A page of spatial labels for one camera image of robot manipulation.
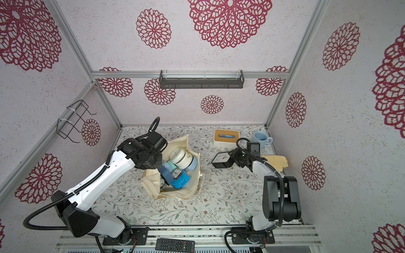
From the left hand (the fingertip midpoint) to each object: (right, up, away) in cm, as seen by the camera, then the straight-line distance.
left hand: (155, 165), depth 75 cm
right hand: (+39, +5, +17) cm, 43 cm away
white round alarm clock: (+11, +1, +14) cm, 18 cm away
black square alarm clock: (+35, 0, +17) cm, 39 cm away
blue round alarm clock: (+11, -11, +10) cm, 18 cm away
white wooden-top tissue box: (+39, +13, +31) cm, 51 cm away
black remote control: (+10, -35, -5) cm, 37 cm away
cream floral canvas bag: (0, -5, -5) cm, 7 cm away
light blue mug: (+63, +14, +31) cm, 72 cm away
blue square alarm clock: (+4, -6, +12) cm, 14 cm away
